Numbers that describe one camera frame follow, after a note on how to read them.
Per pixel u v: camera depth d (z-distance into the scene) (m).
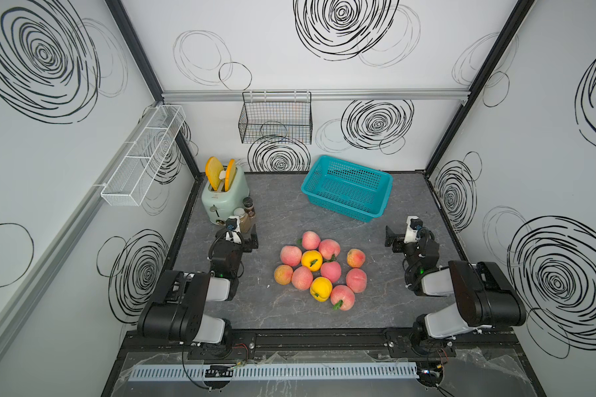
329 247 0.89
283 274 0.83
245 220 0.94
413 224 0.77
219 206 0.92
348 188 1.15
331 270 0.84
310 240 0.91
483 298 0.45
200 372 0.70
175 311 0.42
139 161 0.77
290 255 0.87
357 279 0.81
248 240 0.80
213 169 0.93
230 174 0.91
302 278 0.81
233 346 0.72
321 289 0.79
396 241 0.82
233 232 0.74
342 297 0.77
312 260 0.85
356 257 0.87
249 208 0.98
